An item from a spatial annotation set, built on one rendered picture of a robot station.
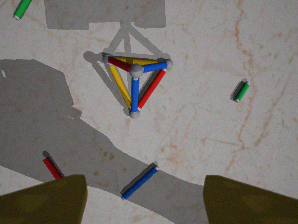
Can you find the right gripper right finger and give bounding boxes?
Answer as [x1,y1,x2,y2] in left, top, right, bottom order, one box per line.
[203,175,298,224]

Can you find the yellow rod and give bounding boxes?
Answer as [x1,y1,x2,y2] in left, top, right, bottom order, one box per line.
[116,57,161,65]
[109,63,131,109]

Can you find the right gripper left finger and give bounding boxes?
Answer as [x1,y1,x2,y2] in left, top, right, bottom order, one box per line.
[0,175,88,224]

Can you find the red rod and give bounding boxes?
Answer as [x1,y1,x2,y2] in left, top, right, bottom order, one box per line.
[108,57,131,72]
[138,68,166,110]
[42,155,63,179]

